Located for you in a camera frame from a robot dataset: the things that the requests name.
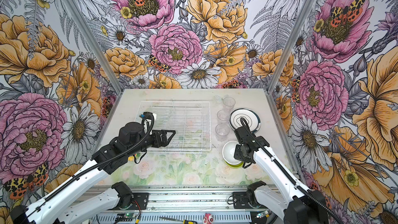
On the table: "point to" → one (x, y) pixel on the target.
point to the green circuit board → (127, 216)
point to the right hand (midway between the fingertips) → (242, 161)
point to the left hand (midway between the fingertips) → (167, 137)
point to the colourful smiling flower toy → (131, 158)
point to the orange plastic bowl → (228, 152)
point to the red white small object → (208, 218)
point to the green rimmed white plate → (250, 116)
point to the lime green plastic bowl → (236, 166)
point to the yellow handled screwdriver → (184, 221)
